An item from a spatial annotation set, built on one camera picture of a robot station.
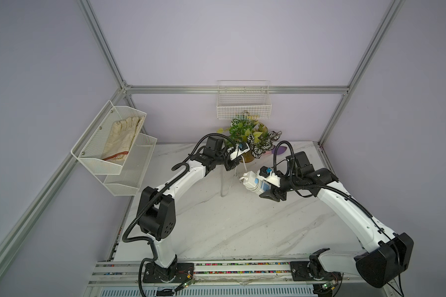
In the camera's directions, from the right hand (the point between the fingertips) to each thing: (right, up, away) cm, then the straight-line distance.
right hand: (265, 189), depth 76 cm
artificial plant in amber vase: (-2, +25, +15) cm, 29 cm away
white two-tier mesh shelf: (-68, +3, +14) cm, 69 cm away
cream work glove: (-63, +24, +5) cm, 67 cm away
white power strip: (-7, +4, -7) cm, 11 cm away
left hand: (-10, +14, +10) cm, 20 cm away
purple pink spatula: (+18, +19, +42) cm, 50 cm away
